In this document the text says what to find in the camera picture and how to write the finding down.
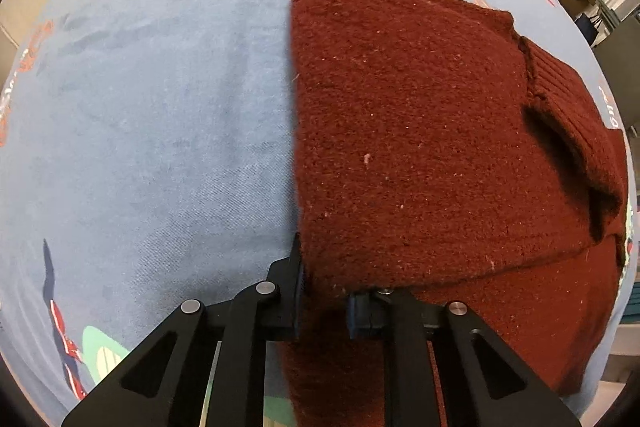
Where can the stack of teal folded cloths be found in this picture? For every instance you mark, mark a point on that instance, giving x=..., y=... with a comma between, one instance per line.
x=631, y=313

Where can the blue cartoon print bedsheet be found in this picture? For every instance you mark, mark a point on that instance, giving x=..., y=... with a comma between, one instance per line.
x=148, y=158

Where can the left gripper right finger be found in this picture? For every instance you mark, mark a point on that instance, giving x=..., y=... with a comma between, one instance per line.
x=443, y=365

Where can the dark red knit sweater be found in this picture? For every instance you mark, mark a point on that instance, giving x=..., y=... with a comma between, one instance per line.
x=439, y=150

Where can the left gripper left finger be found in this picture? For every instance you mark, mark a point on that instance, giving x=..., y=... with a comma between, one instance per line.
x=203, y=365

